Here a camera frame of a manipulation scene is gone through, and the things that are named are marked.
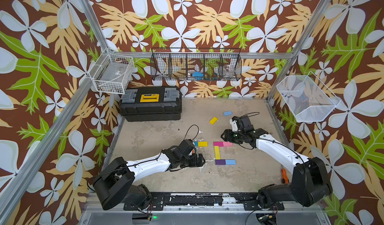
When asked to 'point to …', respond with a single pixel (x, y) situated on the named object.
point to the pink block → (227, 144)
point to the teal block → (196, 143)
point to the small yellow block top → (213, 120)
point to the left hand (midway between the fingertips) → (200, 160)
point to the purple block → (220, 162)
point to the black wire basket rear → (218, 64)
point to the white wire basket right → (310, 100)
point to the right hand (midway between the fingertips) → (223, 135)
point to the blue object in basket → (198, 75)
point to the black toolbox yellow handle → (150, 103)
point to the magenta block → (218, 143)
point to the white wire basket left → (111, 73)
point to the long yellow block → (217, 154)
